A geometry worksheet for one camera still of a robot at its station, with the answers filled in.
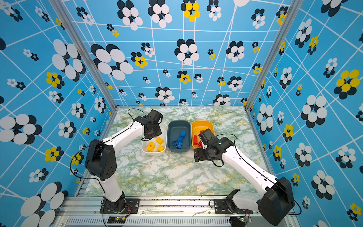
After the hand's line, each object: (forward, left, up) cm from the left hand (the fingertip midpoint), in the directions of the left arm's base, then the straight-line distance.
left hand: (158, 132), depth 92 cm
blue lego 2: (+1, -14, -8) cm, 16 cm away
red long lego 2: (+7, -30, -8) cm, 31 cm away
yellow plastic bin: (+14, -28, -11) cm, 33 cm away
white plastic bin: (-4, +2, -10) cm, 11 cm away
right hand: (-17, -28, +2) cm, 33 cm away
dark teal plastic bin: (+10, -9, -9) cm, 17 cm away
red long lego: (-2, -25, -7) cm, 26 cm away
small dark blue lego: (-3, -10, -8) cm, 13 cm away
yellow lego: (-2, 0, -7) cm, 7 cm away
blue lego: (+3, -16, -6) cm, 18 cm away
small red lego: (-4, -28, -8) cm, 30 cm away
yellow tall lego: (-7, -1, -8) cm, 11 cm away
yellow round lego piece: (-7, +6, -7) cm, 11 cm away
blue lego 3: (-4, -14, -8) cm, 16 cm away
